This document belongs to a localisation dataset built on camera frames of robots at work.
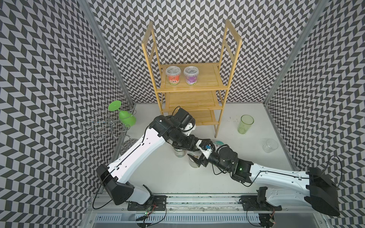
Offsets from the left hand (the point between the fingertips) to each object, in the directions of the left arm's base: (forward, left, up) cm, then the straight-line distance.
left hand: (192, 150), depth 67 cm
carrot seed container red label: (+8, +8, -19) cm, 22 cm away
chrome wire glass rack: (+22, +55, -9) cm, 60 cm away
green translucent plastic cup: (+25, -35, -13) cm, 45 cm away
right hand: (+3, -1, -4) cm, 5 cm away
